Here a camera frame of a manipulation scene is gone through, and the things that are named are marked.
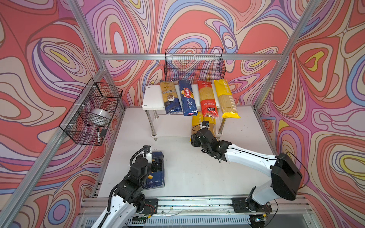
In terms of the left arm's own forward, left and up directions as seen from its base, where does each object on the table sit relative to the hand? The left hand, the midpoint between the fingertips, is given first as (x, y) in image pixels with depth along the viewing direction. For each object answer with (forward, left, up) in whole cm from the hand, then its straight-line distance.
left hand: (156, 154), depth 79 cm
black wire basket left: (+10, +34, +18) cm, 40 cm away
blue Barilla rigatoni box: (-12, 0, -6) cm, 14 cm away
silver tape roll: (+13, +29, +20) cm, 37 cm away
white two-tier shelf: (+30, +1, -9) cm, 31 cm away
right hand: (+9, -23, +1) cm, 24 cm away
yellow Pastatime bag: (+26, -35, -4) cm, 44 cm away
